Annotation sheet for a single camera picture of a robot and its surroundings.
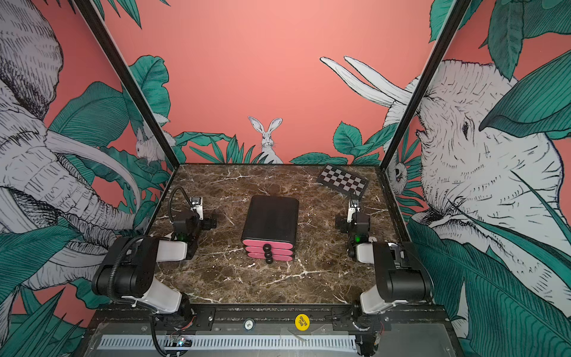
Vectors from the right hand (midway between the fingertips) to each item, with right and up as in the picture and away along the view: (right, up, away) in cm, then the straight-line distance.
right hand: (350, 209), depth 95 cm
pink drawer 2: (-29, -14, -14) cm, 35 cm away
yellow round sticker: (-22, -35, -22) cm, 47 cm away
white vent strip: (-43, -40, -25) cm, 64 cm away
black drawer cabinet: (-33, -6, -19) cm, 38 cm away
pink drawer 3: (-34, -17, -12) cm, 40 cm away
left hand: (-63, +1, 0) cm, 63 cm away
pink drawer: (-32, -10, -18) cm, 38 cm away
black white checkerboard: (+1, +13, +16) cm, 20 cm away
